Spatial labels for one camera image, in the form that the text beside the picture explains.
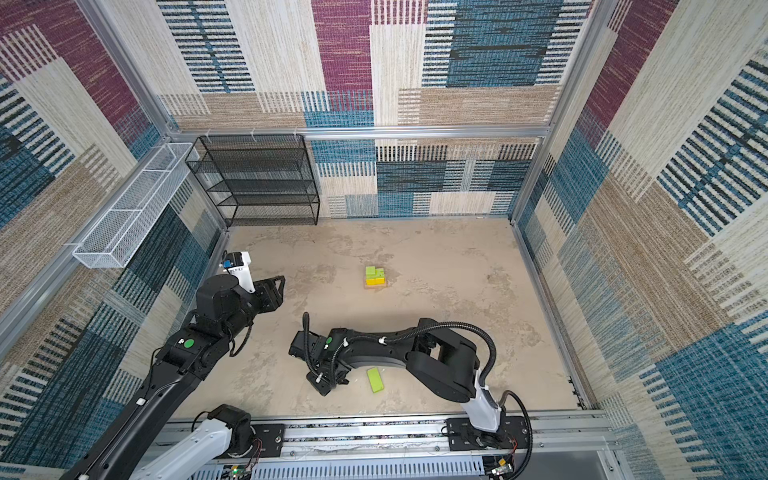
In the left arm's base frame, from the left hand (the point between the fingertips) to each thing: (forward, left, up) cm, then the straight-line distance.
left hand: (275, 275), depth 73 cm
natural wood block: (+13, -23, -26) cm, 37 cm away
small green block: (+14, -22, -18) cm, 32 cm away
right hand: (-18, -11, -25) cm, 33 cm away
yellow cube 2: (+13, -25, -23) cm, 36 cm away
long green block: (+13, -25, -19) cm, 34 cm away
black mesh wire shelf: (+47, +19, -8) cm, 51 cm away
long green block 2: (-17, -23, -26) cm, 39 cm away
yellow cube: (+14, -22, -24) cm, 35 cm away
